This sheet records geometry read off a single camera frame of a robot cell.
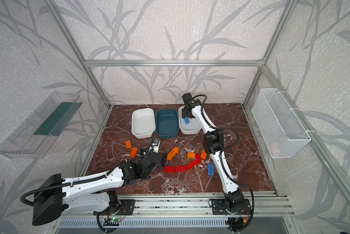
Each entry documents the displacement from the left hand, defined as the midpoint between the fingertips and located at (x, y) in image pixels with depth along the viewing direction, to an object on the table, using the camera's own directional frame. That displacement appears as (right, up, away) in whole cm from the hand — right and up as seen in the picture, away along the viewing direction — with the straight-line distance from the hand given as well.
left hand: (161, 146), depth 81 cm
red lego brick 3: (+22, -9, +8) cm, 25 cm away
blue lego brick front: (+29, -14, +4) cm, 32 cm away
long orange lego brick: (+7, -6, +12) cm, 15 cm away
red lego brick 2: (+11, -15, +6) cm, 19 cm away
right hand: (+17, +22, +27) cm, 38 cm away
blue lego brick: (+15, +14, +28) cm, 34 cm away
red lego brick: (+4, -15, +5) cm, 16 cm away
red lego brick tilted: (+17, -13, +6) cm, 22 cm away
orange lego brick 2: (+17, -7, +10) cm, 21 cm away
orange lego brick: (-20, -6, +12) cm, 24 cm away
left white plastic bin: (-18, +12, +25) cm, 33 cm away
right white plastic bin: (+20, +9, +26) cm, 34 cm away
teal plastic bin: (0, +12, +28) cm, 30 cm away
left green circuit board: (-22, -34, -10) cm, 42 cm away
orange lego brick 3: (+25, -7, +11) cm, 28 cm away
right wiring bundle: (+40, -37, -9) cm, 55 cm away
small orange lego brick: (-25, -2, +16) cm, 29 cm away
